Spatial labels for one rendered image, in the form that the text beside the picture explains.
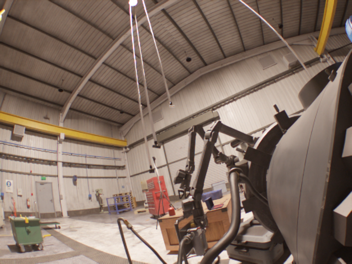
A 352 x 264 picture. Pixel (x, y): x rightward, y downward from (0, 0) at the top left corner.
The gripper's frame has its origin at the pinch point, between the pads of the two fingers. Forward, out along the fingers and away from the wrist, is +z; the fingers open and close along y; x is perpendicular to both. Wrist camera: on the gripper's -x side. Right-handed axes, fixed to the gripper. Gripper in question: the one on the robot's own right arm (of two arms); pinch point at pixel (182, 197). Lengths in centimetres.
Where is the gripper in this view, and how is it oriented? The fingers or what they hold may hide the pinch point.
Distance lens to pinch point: 123.8
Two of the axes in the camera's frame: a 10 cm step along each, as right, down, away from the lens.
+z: -2.5, 8.2, -5.2
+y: 3.9, -4.1, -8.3
